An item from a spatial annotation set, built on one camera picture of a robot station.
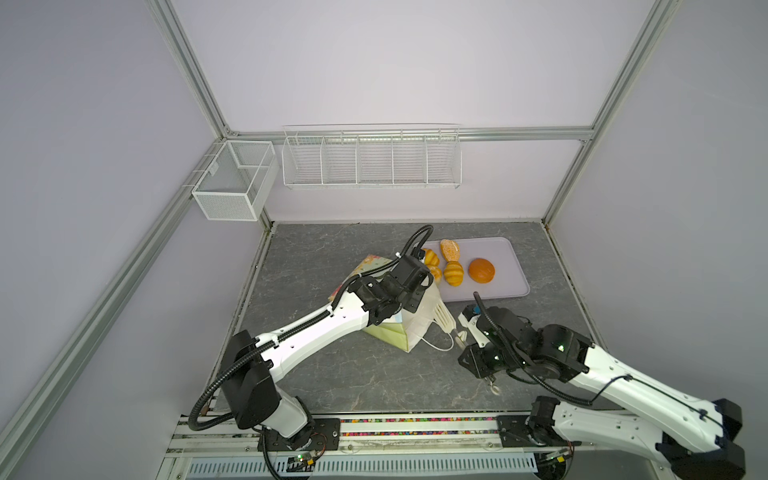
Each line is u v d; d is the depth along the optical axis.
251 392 0.40
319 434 0.74
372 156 0.98
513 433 0.72
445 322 0.74
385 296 0.54
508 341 0.51
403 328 0.76
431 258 1.05
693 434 0.40
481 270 1.02
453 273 1.02
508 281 1.03
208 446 0.74
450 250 1.06
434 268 1.02
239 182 1.04
